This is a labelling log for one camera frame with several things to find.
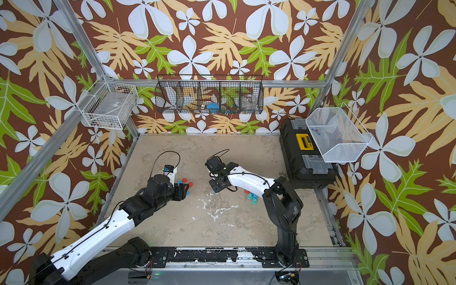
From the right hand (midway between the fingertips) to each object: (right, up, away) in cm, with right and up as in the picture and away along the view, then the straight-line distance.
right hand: (216, 183), depth 91 cm
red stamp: (+16, -5, +3) cm, 17 cm away
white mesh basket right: (+59, +25, -7) cm, 65 cm away
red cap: (-18, +1, +8) cm, 20 cm away
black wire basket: (-4, +49, +7) cm, 50 cm away
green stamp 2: (+19, -9, -2) cm, 21 cm away
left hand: (-14, +2, -11) cm, 18 cm away
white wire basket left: (-53, +40, -4) cm, 67 cm away
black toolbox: (+44, +14, -4) cm, 46 cm away
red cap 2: (-15, -1, +6) cm, 16 cm away
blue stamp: (+20, -7, 0) cm, 21 cm away
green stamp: (+17, -7, 0) cm, 18 cm away
